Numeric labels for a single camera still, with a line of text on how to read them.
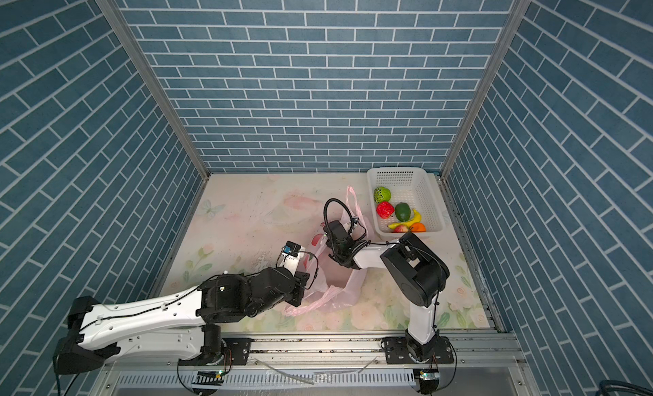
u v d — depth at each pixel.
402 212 1.02
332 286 0.68
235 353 0.73
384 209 1.02
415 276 0.49
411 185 1.15
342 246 0.75
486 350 0.76
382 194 1.05
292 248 0.60
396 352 0.74
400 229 0.96
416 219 1.02
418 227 0.96
